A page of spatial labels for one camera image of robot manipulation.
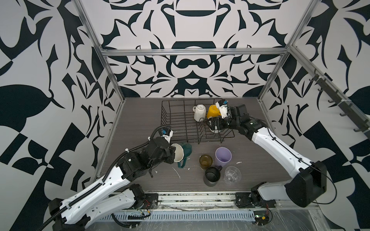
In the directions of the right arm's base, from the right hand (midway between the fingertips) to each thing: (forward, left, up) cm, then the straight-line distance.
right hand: (212, 119), depth 79 cm
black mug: (-23, +1, -22) cm, 32 cm away
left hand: (-15, +19, 0) cm, 24 cm away
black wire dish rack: (+16, +14, -22) cm, 30 cm away
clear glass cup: (-23, -11, -22) cm, 34 cm away
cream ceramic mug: (+14, +6, -11) cm, 19 cm away
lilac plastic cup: (-13, -6, -17) cm, 23 cm away
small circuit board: (-42, -22, -25) cm, 53 cm away
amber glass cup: (-15, +3, -21) cm, 26 cm away
